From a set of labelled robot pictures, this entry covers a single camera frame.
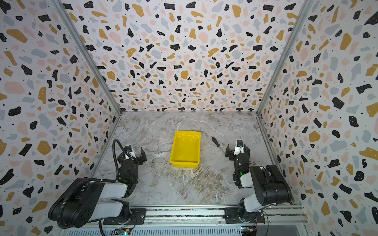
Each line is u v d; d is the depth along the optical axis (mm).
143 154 831
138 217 736
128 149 732
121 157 773
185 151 1003
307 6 705
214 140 1030
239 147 766
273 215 763
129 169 665
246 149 872
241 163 688
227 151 841
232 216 733
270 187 456
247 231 714
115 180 605
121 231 702
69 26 747
